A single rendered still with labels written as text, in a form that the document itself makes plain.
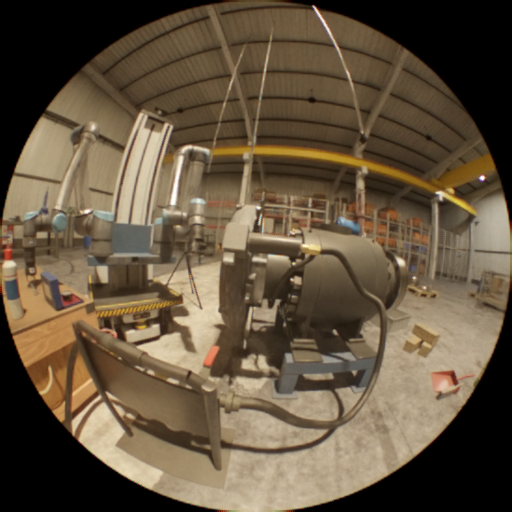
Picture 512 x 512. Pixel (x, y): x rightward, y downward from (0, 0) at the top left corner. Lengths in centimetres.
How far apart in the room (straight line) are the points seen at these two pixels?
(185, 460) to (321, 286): 94
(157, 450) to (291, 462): 50
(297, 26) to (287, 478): 856
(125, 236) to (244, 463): 143
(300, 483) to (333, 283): 88
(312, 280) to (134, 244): 120
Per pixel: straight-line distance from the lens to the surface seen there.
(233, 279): 69
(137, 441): 87
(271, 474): 80
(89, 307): 85
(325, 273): 82
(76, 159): 111
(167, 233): 129
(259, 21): 791
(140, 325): 127
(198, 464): 79
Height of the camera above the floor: 77
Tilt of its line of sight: 5 degrees down
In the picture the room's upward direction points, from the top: 6 degrees clockwise
